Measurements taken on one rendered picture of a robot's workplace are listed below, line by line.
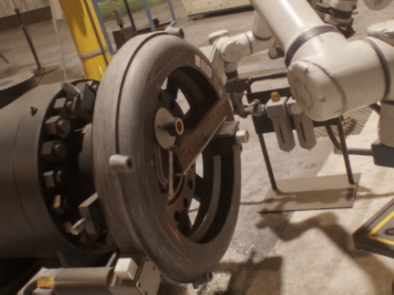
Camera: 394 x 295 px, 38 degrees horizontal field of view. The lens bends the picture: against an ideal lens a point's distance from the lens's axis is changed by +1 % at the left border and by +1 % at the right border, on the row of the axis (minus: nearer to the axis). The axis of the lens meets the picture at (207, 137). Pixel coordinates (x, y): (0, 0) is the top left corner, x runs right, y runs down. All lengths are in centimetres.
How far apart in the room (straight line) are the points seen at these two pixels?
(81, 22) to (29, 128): 361
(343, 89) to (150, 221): 58
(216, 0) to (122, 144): 687
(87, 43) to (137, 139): 393
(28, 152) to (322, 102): 87
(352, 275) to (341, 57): 97
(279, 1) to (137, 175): 56
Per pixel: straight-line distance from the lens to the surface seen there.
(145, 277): 150
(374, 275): 207
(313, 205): 252
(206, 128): 176
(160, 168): 153
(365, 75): 132
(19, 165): 175
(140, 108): 147
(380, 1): 185
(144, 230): 148
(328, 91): 128
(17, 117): 182
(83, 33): 533
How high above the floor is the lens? 122
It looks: 20 degrees down
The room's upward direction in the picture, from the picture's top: 17 degrees counter-clockwise
